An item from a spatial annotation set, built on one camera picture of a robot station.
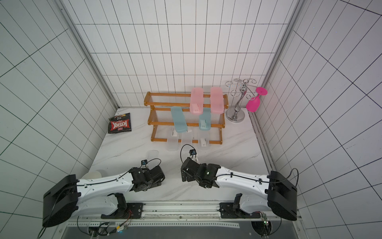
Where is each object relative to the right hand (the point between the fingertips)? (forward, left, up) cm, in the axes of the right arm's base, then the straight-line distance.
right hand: (185, 173), depth 79 cm
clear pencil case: (+22, -10, -3) cm, 24 cm away
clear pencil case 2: (+25, +1, -4) cm, 26 cm away
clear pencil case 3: (+22, +11, -4) cm, 25 cm away
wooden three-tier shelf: (+37, +22, +1) cm, 43 cm away
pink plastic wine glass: (+49, -44, +7) cm, 66 cm away
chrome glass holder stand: (+50, -34, -6) cm, 61 cm away
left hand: (-5, +21, -7) cm, 23 cm away
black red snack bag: (+34, +52, -3) cm, 63 cm away
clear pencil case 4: (+13, +23, -6) cm, 27 cm away
